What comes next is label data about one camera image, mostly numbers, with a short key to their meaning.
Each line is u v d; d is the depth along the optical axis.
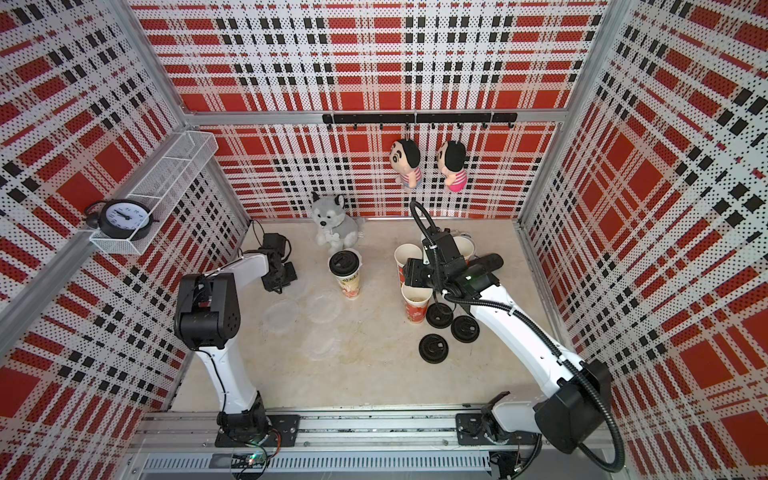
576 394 0.38
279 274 0.85
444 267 0.56
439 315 0.94
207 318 0.53
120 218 0.64
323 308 0.96
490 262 1.05
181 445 0.72
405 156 0.91
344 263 0.86
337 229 1.04
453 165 0.94
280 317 0.93
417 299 0.80
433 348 0.87
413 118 0.88
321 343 0.89
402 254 0.91
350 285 0.91
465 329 0.91
